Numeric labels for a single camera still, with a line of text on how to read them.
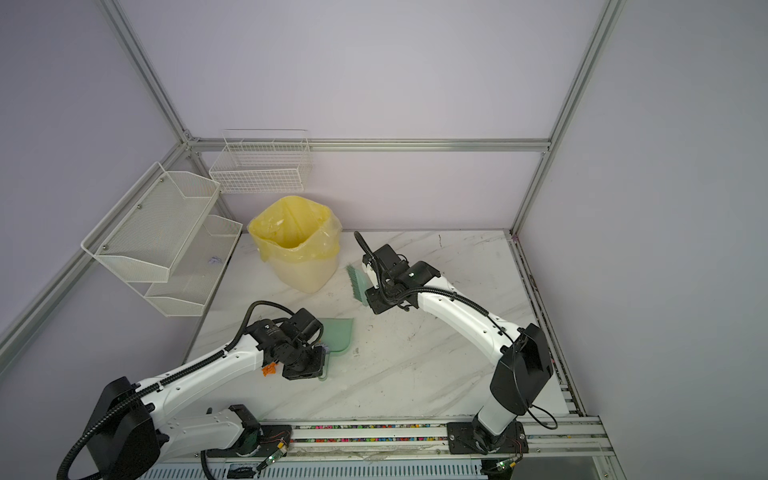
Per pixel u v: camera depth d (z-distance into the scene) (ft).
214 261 3.07
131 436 1.25
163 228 2.83
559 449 2.41
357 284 2.84
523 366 1.38
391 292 1.89
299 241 2.69
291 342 1.95
